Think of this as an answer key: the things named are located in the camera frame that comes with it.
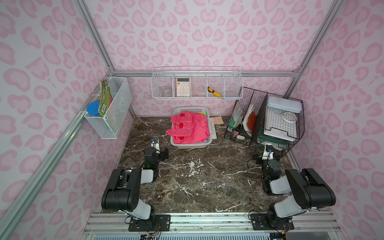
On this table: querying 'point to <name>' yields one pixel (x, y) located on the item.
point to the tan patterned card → (218, 120)
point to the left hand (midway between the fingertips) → (158, 144)
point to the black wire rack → (262, 119)
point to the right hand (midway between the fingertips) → (265, 146)
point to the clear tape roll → (290, 112)
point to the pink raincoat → (189, 127)
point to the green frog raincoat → (204, 113)
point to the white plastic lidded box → (281, 118)
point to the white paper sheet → (213, 132)
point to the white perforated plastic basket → (178, 109)
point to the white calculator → (183, 86)
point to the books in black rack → (248, 120)
